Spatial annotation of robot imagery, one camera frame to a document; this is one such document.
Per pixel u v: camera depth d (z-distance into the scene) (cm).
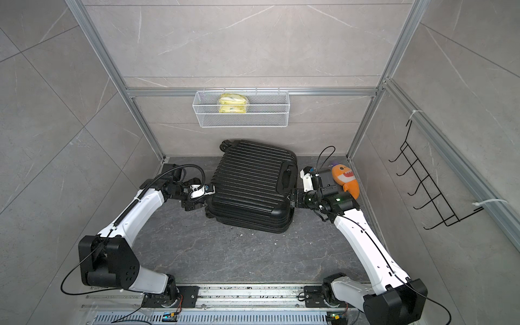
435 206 63
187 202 73
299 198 66
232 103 88
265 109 99
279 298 75
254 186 82
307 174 68
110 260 48
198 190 72
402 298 36
